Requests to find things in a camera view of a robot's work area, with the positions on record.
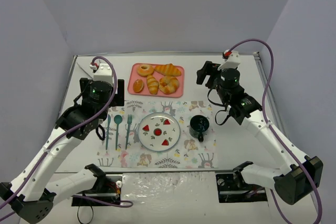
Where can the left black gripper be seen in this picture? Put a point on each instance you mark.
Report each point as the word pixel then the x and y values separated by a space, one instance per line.
pixel 119 92

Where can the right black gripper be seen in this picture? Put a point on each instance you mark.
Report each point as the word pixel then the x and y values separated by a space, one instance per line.
pixel 210 74

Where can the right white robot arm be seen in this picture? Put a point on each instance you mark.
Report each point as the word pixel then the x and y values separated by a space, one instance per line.
pixel 296 174

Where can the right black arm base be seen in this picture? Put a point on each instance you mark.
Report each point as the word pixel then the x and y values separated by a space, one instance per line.
pixel 229 191

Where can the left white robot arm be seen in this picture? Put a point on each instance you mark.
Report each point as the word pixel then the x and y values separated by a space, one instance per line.
pixel 31 195

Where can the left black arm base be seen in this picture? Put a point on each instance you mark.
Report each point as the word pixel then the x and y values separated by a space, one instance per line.
pixel 107 190

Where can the teal knife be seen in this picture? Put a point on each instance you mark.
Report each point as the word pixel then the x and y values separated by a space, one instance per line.
pixel 107 131

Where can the teal spoon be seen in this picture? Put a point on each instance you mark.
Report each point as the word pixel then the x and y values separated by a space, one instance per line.
pixel 117 120

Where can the large striped croissant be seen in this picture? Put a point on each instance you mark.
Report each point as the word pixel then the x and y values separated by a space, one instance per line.
pixel 168 70

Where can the sesame bun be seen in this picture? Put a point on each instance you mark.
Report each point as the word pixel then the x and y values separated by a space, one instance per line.
pixel 138 86

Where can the teal fork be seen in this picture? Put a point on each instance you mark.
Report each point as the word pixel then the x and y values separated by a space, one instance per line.
pixel 129 122

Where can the small striped croissant roll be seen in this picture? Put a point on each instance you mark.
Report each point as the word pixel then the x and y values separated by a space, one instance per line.
pixel 152 84

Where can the dark green mug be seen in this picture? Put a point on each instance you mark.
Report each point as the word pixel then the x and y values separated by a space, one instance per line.
pixel 199 125

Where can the patterned floral placemat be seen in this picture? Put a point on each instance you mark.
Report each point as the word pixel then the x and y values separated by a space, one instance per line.
pixel 187 153

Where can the white watermelon plate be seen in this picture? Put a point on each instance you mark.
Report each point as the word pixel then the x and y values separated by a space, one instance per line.
pixel 159 132

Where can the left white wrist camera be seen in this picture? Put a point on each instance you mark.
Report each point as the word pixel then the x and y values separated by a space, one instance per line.
pixel 102 72

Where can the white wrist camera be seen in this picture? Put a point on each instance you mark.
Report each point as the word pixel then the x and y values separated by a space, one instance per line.
pixel 232 60
pixel 102 72

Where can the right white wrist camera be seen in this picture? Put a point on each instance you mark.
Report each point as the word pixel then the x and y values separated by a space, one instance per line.
pixel 232 60

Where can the curled ring croissant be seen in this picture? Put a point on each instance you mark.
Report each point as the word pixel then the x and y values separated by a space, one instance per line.
pixel 168 84

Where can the sugared ring donut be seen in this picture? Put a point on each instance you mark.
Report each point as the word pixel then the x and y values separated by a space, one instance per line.
pixel 144 70

